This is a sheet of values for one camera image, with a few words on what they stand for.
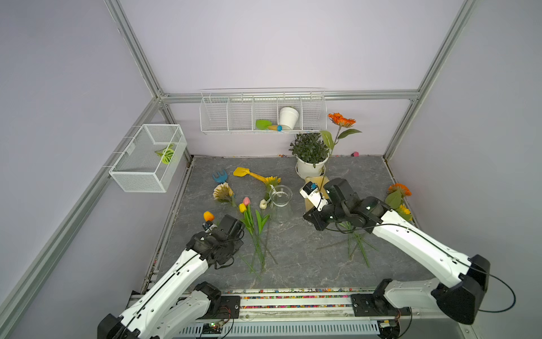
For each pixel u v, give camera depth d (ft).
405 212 3.00
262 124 3.32
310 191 2.11
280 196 2.99
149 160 2.70
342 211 1.81
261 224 3.07
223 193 3.27
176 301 1.50
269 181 3.42
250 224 3.07
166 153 2.65
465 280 1.27
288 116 3.03
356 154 4.06
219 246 1.77
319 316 2.38
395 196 3.14
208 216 2.65
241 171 3.71
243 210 3.16
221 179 3.67
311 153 3.25
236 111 3.26
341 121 2.37
